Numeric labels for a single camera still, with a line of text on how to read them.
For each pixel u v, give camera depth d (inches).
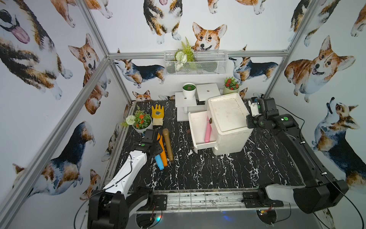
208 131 35.3
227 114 32.3
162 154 35.2
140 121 35.1
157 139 27.6
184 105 37.9
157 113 43.3
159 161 31.3
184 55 32.2
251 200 28.8
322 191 14.8
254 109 26.7
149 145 23.1
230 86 37.2
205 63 36.4
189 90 37.6
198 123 37.6
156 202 28.7
